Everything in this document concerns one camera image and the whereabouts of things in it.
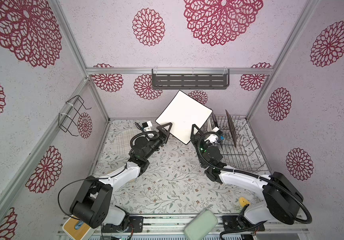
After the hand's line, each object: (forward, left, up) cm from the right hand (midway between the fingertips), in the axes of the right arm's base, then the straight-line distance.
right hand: (193, 123), depth 71 cm
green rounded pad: (-36, -5, -34) cm, 50 cm away
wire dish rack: (+9, -34, -33) cm, 49 cm away
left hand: (0, +10, -4) cm, 11 cm away
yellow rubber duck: (-25, -28, -34) cm, 50 cm away
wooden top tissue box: (-42, +52, -27) cm, 72 cm away
